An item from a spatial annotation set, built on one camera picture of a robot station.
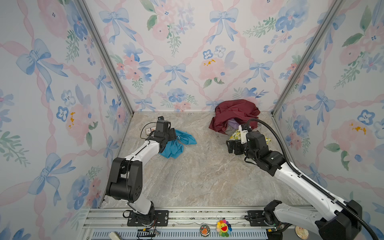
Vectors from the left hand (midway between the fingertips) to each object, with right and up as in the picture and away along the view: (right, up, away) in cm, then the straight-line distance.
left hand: (170, 131), depth 93 cm
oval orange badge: (+20, -46, -23) cm, 55 cm away
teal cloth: (+2, -11, +1) cm, 12 cm away
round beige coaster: (+65, -47, -23) cm, 84 cm away
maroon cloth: (+49, +14, +11) cm, 52 cm away
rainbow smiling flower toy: (+29, -45, -23) cm, 59 cm away
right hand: (+36, -4, -15) cm, 39 cm away
